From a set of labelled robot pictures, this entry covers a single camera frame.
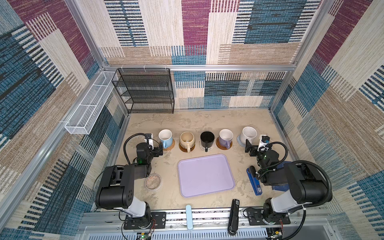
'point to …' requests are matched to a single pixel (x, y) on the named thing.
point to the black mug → (207, 139)
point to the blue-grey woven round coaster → (238, 139)
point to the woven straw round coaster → (172, 146)
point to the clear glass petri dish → (153, 181)
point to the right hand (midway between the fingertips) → (256, 141)
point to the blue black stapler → (251, 172)
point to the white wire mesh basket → (81, 120)
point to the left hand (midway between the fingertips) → (153, 143)
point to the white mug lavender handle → (225, 138)
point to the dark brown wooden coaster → (185, 150)
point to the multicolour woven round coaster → (209, 148)
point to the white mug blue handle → (166, 136)
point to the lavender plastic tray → (204, 175)
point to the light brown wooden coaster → (221, 147)
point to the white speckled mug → (248, 133)
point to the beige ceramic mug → (187, 140)
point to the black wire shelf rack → (145, 90)
